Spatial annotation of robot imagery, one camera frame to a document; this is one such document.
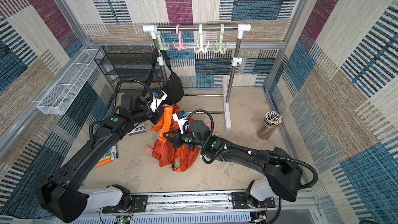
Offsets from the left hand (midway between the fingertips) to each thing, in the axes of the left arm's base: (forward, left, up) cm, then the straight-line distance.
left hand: (166, 106), depth 75 cm
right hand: (-13, -1, -5) cm, 14 cm away
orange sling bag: (-16, -5, -26) cm, 30 cm away
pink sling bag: (-10, +13, -24) cm, 29 cm away
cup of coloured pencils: (-3, -53, -12) cm, 54 cm away
